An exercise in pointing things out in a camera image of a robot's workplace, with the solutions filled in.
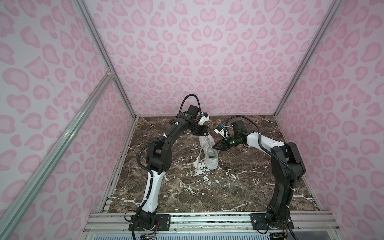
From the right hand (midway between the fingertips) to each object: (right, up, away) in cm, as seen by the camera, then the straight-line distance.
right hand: (216, 144), depth 90 cm
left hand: (-4, +7, +4) cm, 9 cm away
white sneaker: (-5, +1, +2) cm, 6 cm away
